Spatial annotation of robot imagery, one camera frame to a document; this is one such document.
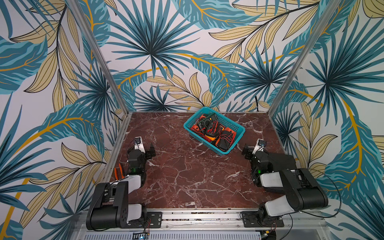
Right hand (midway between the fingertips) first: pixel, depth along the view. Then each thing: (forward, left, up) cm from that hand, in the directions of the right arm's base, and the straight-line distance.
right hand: (255, 145), depth 91 cm
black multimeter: (+9, +24, +6) cm, 27 cm away
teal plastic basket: (+20, +13, -1) cm, 24 cm away
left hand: (+1, +67, +2) cm, 67 cm away
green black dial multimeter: (+17, +27, +4) cm, 32 cm away
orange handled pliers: (-13, +83, -6) cm, 84 cm away
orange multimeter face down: (+10, +10, 0) cm, 15 cm away
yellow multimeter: (+6, +26, +3) cm, 27 cm away
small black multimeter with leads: (+3, +18, +3) cm, 19 cm away
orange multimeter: (+16, +36, 0) cm, 39 cm away
